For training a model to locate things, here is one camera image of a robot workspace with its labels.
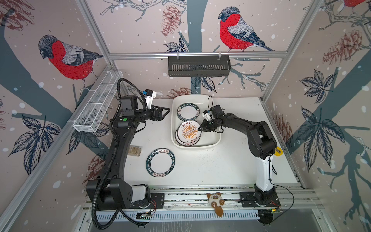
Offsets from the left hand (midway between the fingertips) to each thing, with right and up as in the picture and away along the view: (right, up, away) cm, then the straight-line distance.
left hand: (166, 106), depth 74 cm
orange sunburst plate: (+6, -23, +19) cm, 31 cm away
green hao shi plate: (+11, -3, +38) cm, 40 cm away
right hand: (+19, -14, +23) cm, 33 cm away
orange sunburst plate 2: (+11, -18, +24) cm, 32 cm away
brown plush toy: (+25, -48, -3) cm, 54 cm away
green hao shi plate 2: (-5, -34, +11) cm, 36 cm away
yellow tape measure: (+69, -28, +16) cm, 76 cm away
